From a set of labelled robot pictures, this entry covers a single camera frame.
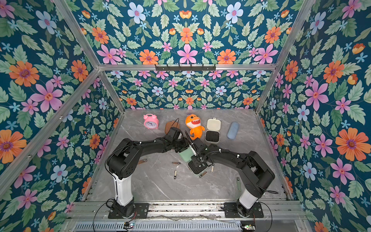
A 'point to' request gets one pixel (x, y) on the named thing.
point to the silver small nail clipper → (212, 168)
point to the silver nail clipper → (175, 173)
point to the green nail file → (238, 184)
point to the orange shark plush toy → (193, 122)
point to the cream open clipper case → (212, 134)
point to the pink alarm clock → (151, 121)
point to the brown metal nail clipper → (203, 174)
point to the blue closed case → (233, 130)
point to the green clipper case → (192, 167)
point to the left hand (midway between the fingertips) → (193, 144)
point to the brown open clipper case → (172, 124)
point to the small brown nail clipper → (178, 163)
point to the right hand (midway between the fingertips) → (199, 157)
